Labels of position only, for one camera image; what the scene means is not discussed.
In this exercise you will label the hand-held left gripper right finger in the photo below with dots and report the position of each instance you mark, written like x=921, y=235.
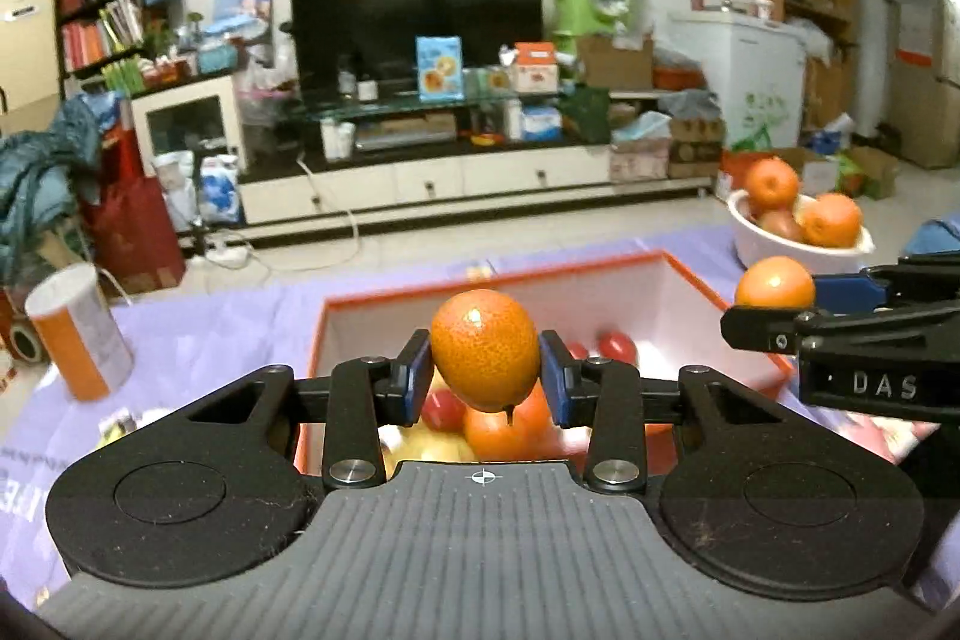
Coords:
x=553, y=377

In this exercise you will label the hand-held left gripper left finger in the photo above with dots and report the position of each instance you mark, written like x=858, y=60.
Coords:
x=416, y=377

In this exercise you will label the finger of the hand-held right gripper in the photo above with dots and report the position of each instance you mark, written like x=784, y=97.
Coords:
x=847, y=293
x=757, y=329

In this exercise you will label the red tomato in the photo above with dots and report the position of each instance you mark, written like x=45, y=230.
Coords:
x=616, y=346
x=442, y=411
x=579, y=351

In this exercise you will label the yellow-green pear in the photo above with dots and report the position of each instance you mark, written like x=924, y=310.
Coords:
x=427, y=445

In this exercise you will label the large orange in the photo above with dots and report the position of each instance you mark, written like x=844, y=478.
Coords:
x=510, y=437

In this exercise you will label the orange cardboard box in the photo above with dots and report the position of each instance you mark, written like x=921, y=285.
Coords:
x=360, y=325

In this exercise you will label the white bowl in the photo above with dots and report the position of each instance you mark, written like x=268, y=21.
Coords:
x=765, y=254

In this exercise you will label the brown round fruit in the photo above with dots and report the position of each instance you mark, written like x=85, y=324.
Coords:
x=780, y=225

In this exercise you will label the blue tarp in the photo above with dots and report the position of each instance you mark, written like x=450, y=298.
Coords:
x=937, y=239

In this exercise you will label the brown carton stack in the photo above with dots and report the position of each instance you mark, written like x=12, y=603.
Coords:
x=696, y=149

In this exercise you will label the white television stand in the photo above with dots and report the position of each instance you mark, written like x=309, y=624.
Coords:
x=427, y=179

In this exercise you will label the grey cabinet with orange label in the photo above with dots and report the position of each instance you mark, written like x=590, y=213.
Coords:
x=922, y=108

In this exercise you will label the carton with blue cloth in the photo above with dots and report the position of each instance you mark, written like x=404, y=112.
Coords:
x=637, y=156

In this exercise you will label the purple floral tablecloth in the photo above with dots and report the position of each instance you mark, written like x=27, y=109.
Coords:
x=210, y=325

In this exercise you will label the white bottle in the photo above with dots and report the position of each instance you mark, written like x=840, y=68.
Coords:
x=337, y=141

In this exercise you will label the white chest freezer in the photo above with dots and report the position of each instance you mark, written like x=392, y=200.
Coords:
x=735, y=70

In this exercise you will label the blue tissue box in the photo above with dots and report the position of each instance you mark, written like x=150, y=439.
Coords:
x=541, y=124

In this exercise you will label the dark green bag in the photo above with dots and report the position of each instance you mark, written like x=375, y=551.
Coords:
x=586, y=115

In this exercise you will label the blue and white bag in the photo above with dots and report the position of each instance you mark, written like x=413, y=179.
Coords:
x=220, y=190

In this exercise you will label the brown cardboard box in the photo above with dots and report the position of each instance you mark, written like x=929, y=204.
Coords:
x=615, y=64

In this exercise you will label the white and orange box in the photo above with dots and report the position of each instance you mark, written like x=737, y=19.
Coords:
x=534, y=70

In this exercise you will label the blue snack box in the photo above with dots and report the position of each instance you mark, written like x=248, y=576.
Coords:
x=439, y=70

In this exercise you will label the white plastic bag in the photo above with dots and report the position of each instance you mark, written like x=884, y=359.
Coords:
x=174, y=175

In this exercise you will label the red bag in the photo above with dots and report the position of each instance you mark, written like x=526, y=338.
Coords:
x=131, y=235

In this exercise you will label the orange and white canister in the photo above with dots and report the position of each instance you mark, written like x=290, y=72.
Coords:
x=75, y=340

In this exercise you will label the white framed picture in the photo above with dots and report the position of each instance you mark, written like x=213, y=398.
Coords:
x=187, y=85

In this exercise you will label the blue picture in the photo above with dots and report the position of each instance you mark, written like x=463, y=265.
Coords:
x=244, y=3

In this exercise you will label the blue jacket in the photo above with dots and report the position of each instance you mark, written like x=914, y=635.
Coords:
x=52, y=160

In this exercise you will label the beige air conditioner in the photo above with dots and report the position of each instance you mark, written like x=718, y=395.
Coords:
x=26, y=33

